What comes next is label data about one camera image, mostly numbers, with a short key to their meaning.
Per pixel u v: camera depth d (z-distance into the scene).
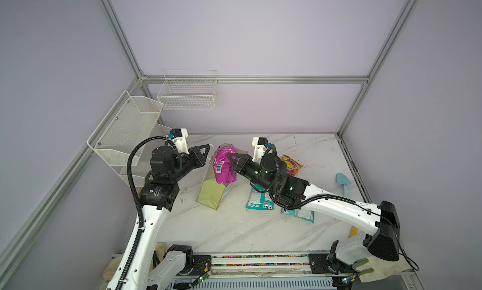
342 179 0.98
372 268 0.72
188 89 0.96
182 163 0.52
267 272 0.73
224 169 0.62
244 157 0.60
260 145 0.60
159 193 0.46
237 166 0.56
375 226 0.41
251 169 0.58
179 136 0.58
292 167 1.01
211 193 0.78
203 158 0.63
